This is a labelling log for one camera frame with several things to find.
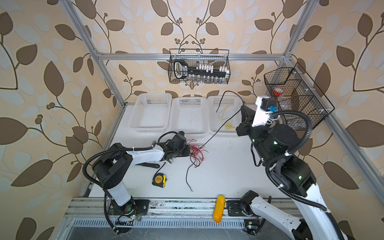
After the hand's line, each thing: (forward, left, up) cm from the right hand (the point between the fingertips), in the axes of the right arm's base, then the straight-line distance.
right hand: (246, 108), depth 51 cm
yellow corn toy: (-23, +8, -45) cm, 52 cm away
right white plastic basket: (+44, -2, -46) cm, 63 cm away
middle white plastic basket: (+41, +22, -50) cm, 68 cm away
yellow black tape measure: (-8, +38, -46) cm, 60 cm away
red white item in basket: (+27, -28, -16) cm, 42 cm away
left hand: (+9, +20, -45) cm, 50 cm away
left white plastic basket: (+46, +53, -51) cm, 87 cm away
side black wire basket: (+27, -37, -15) cm, 48 cm away
